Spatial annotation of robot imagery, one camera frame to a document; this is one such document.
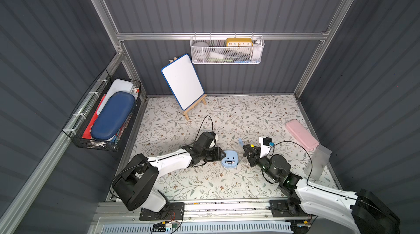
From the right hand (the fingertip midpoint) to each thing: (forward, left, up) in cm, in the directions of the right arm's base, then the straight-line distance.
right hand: (248, 145), depth 78 cm
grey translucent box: (-2, -39, -16) cm, 42 cm away
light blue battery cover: (+10, +1, -15) cm, 18 cm away
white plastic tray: (+20, +64, +20) cm, 70 cm away
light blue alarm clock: (0, +8, -12) cm, 14 cm away
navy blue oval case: (+4, +59, +18) cm, 62 cm away
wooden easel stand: (+27, +35, -8) cm, 45 cm away
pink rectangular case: (+14, -35, -14) cm, 40 cm away
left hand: (-3, +11, -9) cm, 14 cm away
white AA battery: (-4, +9, -12) cm, 15 cm away
